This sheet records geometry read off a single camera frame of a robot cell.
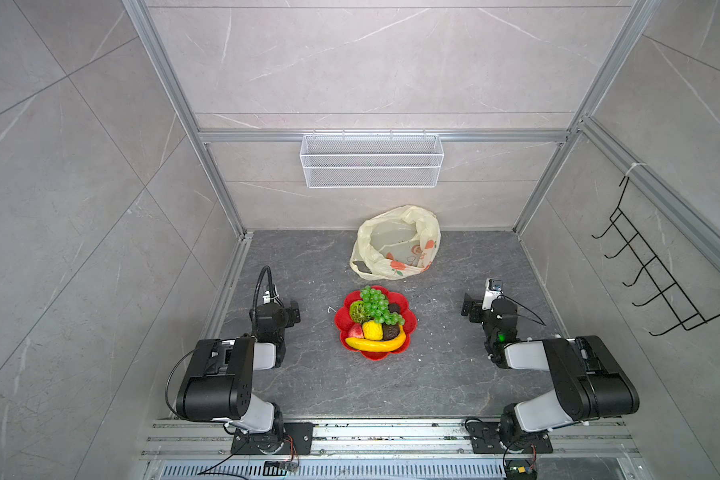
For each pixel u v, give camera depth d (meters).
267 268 0.72
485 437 0.73
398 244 1.16
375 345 0.82
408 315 0.93
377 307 0.88
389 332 0.87
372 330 0.86
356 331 0.87
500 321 0.70
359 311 0.90
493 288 0.80
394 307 0.93
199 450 0.73
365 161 1.01
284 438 0.73
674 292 0.64
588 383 0.45
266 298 0.82
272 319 0.72
